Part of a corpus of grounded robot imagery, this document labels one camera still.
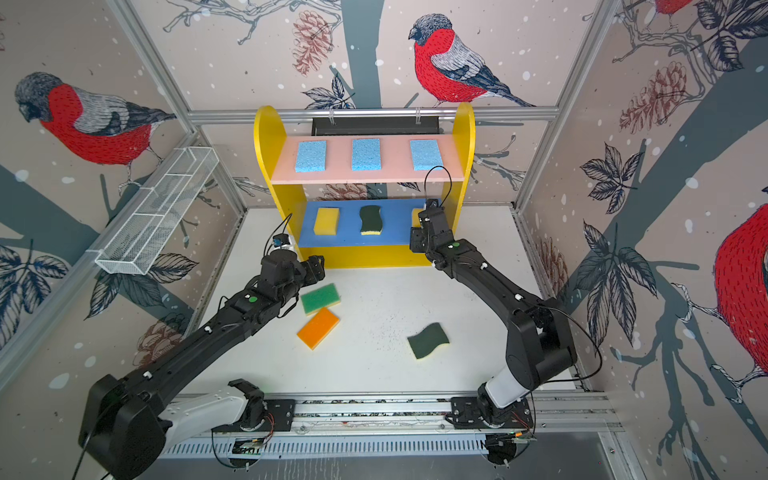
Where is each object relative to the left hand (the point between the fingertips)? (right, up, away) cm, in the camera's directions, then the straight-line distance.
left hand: (313, 260), depth 80 cm
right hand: (+29, +6, +7) cm, 31 cm away
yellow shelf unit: (+5, +21, +42) cm, 47 cm away
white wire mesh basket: (-42, +10, -4) cm, 43 cm away
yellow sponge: (0, +11, +15) cm, 19 cm away
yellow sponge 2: (+29, +12, +8) cm, 32 cm away
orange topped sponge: (-1, -22, +6) cm, 23 cm away
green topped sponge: (0, -13, +12) cm, 18 cm away
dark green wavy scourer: (+15, +12, +15) cm, 24 cm away
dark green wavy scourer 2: (+32, -23, +3) cm, 40 cm away
